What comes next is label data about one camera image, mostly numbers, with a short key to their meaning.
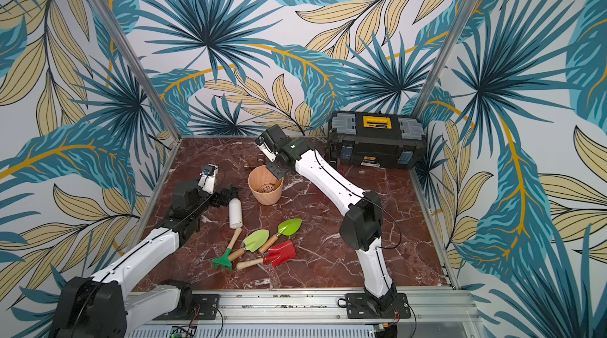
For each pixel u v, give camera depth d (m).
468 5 0.76
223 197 0.78
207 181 0.72
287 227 0.88
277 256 0.84
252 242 0.86
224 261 0.80
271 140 0.65
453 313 0.73
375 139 0.99
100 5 0.74
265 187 1.00
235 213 0.90
